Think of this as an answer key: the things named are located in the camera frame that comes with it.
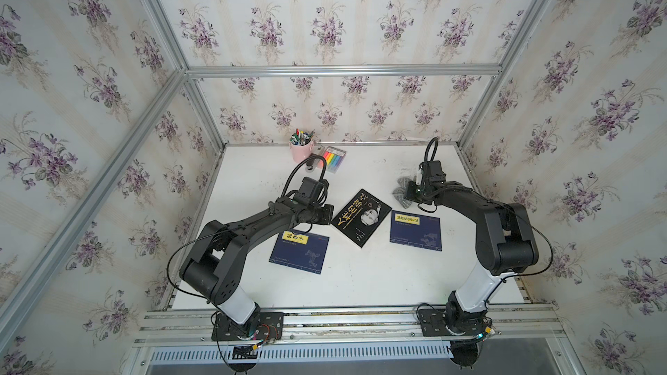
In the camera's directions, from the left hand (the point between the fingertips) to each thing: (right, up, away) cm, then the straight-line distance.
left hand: (333, 217), depth 89 cm
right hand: (+30, +8, +9) cm, 32 cm away
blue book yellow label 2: (+30, -6, +4) cm, 31 cm away
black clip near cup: (-10, +19, +20) cm, 29 cm away
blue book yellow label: (-10, -12, -2) cm, 15 cm away
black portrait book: (+10, -1, +6) cm, 12 cm away
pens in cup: (-14, +30, +19) cm, 39 cm away
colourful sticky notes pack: (0, +22, +25) cm, 33 cm away
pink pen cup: (-14, +24, +19) cm, 34 cm away
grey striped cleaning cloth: (+26, +7, +11) cm, 29 cm away
